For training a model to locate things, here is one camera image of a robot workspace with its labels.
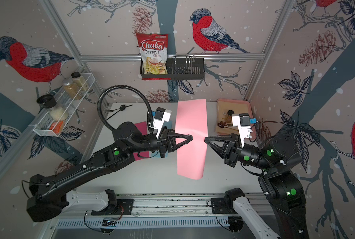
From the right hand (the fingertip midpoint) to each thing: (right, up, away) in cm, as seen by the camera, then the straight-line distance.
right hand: (206, 140), depth 46 cm
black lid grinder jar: (-66, +9, +22) cm, 70 cm away
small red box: (-64, +3, +19) cm, 66 cm away
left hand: (-5, 0, -1) cm, 5 cm away
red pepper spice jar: (+26, +10, +56) cm, 62 cm away
